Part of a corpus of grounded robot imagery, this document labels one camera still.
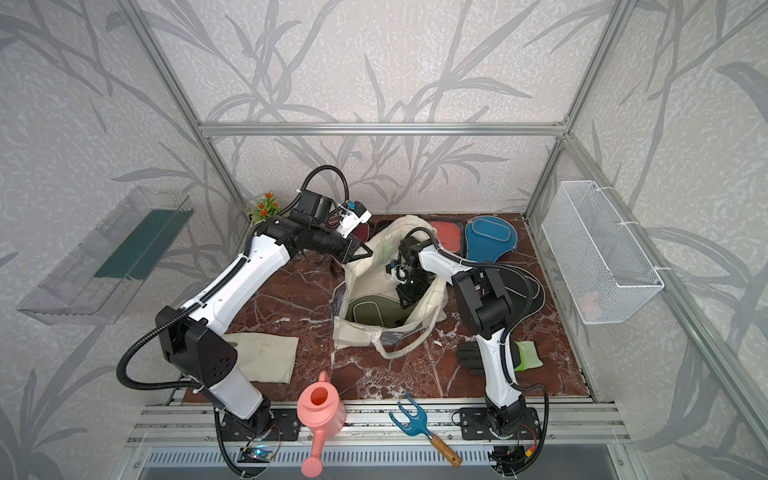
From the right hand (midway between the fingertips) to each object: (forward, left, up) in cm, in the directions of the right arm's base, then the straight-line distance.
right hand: (407, 301), depth 96 cm
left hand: (0, +10, +26) cm, 28 cm away
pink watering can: (-33, +19, +12) cm, 40 cm away
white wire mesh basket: (-12, -42, +33) cm, 55 cm away
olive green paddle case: (-6, +9, +4) cm, 12 cm away
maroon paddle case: (+1, +11, +33) cm, 35 cm away
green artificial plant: (+28, +49, +16) cm, 58 cm away
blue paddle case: (+24, -31, +4) cm, 39 cm away
